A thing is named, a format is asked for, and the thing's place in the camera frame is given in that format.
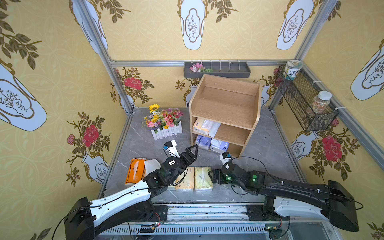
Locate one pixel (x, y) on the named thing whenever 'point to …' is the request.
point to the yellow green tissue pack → (202, 179)
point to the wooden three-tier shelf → (235, 104)
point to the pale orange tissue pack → (206, 127)
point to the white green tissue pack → (171, 187)
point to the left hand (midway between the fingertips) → (190, 147)
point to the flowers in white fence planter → (163, 123)
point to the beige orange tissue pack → (185, 181)
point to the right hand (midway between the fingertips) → (214, 170)
